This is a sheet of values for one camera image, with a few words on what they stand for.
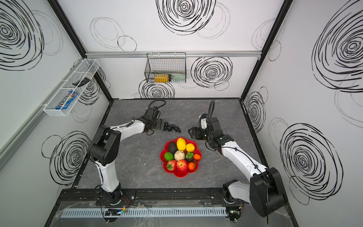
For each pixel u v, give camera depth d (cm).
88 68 92
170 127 97
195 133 73
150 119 79
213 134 64
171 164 79
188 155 83
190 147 86
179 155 81
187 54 91
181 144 87
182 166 77
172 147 87
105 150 51
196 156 82
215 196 74
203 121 75
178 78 87
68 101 70
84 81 81
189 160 83
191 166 79
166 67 99
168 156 84
